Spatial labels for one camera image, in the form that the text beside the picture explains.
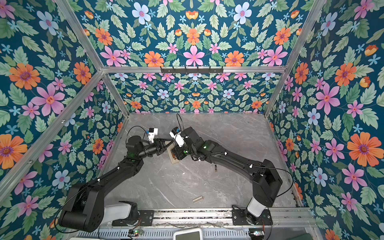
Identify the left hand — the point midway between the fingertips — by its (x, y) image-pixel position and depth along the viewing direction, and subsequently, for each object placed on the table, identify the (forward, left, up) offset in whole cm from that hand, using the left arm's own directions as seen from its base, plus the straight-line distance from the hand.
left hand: (173, 139), depth 75 cm
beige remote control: (-6, +1, -5) cm, 7 cm away
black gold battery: (-8, -23, -24) cm, 34 cm away
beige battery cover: (-24, -11, -24) cm, 36 cm away
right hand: (-3, +1, -3) cm, 4 cm away
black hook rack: (+44, -11, +13) cm, 47 cm away
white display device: (-39, -7, -19) cm, 44 cm away
